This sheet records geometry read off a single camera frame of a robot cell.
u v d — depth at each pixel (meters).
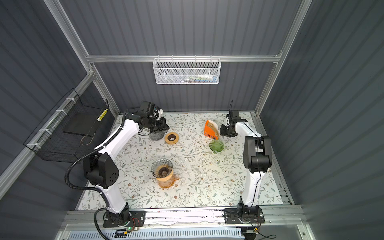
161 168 0.80
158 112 0.77
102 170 0.47
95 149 0.50
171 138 1.05
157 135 1.02
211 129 1.02
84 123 0.74
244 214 0.67
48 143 0.65
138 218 0.72
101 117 0.81
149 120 0.68
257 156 0.54
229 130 0.86
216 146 0.99
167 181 0.85
